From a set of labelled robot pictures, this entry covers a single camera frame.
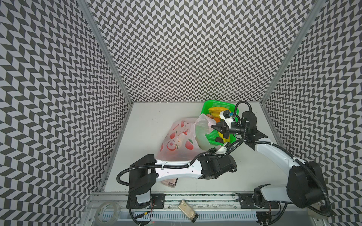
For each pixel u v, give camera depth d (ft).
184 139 2.62
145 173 1.55
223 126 2.29
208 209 2.34
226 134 2.33
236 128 2.26
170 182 2.43
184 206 2.23
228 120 2.22
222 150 2.15
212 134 2.57
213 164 1.81
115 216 2.16
